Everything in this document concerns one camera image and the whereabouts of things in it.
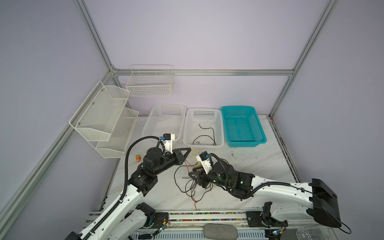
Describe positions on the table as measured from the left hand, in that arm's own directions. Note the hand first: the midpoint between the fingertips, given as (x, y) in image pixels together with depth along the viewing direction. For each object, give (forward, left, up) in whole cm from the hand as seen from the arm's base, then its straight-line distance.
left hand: (190, 150), depth 69 cm
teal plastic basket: (+39, -40, -27) cm, 62 cm away
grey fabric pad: (-29, -14, -24) cm, 40 cm away
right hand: (-8, 0, -7) cm, 11 cm away
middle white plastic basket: (+37, -9, -27) cm, 47 cm away
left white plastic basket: (+46, +22, -27) cm, 58 cm away
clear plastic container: (-29, -57, -25) cm, 69 cm away
